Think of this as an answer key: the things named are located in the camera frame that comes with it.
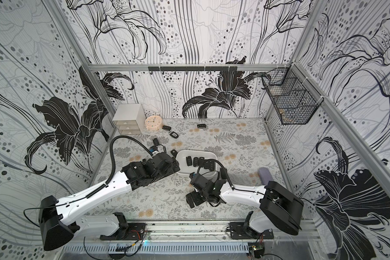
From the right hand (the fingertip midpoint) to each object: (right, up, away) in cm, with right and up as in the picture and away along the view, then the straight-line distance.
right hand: (195, 196), depth 84 cm
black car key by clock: (-21, +37, +28) cm, 51 cm away
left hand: (-10, +15, -7) cm, 19 cm away
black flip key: (0, +16, +12) cm, 20 cm away
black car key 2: (+3, +17, +12) cm, 21 cm away
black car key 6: (-27, +27, +20) cm, 43 cm away
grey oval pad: (+39, +10, +4) cm, 40 cm away
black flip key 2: (-14, +21, +16) cm, 30 cm away
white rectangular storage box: (+7, +20, +13) cm, 25 cm away
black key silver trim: (-15, +32, +24) cm, 43 cm away
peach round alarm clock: (-31, +41, +31) cm, 60 cm away
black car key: (-4, +16, +12) cm, 21 cm away
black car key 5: (+4, +39, +31) cm, 49 cm away
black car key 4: (+9, +14, +9) cm, 19 cm away
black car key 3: (+6, +15, +10) cm, 19 cm away
